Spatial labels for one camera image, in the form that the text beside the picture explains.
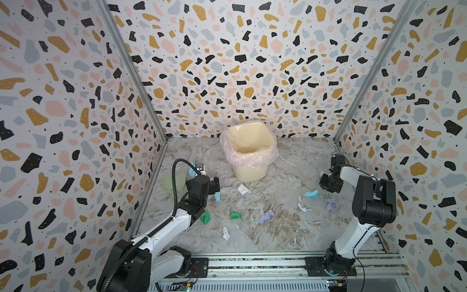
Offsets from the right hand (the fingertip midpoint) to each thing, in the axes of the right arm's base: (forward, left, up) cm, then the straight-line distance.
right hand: (323, 183), depth 99 cm
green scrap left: (-21, +61, +1) cm, 64 cm away
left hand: (-5, +60, +15) cm, 62 cm away
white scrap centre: (-5, +43, 0) cm, 44 cm away
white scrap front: (-28, +51, +2) cm, 58 cm away
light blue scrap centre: (-9, +57, +1) cm, 57 cm away
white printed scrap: (-12, +14, -2) cm, 19 cm away
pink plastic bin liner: (+17, +40, +12) cm, 45 cm away
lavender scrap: (-19, +32, -1) cm, 37 cm away
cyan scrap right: (-7, +7, -1) cm, 10 cm away
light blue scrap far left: (-11, +63, +26) cm, 70 cm away
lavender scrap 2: (-12, -1, -1) cm, 12 cm away
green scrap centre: (-19, +47, 0) cm, 51 cm away
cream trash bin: (0, +43, +7) cm, 44 cm away
